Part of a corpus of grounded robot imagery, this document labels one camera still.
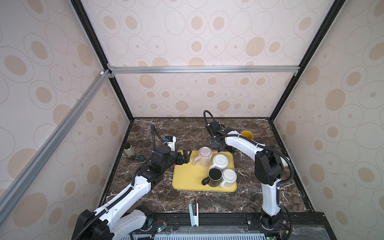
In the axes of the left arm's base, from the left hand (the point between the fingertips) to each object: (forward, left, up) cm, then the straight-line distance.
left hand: (188, 149), depth 77 cm
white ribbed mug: (0, -18, -13) cm, 22 cm away
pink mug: (+1, -9, -12) cm, 15 cm away
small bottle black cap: (+7, +38, -13) cm, 40 cm away
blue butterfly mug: (+18, -37, -10) cm, 42 cm away
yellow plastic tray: (-7, +1, -19) cm, 21 cm away
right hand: (+14, -18, -13) cm, 26 cm away
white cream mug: (-10, -22, -13) cm, 27 cm away
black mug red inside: (-10, -14, -11) cm, 20 cm away
